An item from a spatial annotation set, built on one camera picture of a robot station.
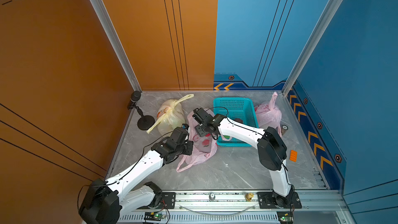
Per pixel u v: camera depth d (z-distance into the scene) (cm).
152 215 71
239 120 96
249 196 72
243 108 106
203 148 88
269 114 87
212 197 72
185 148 71
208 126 66
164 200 73
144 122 102
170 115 91
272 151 51
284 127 92
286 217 71
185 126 75
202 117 69
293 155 87
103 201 39
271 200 72
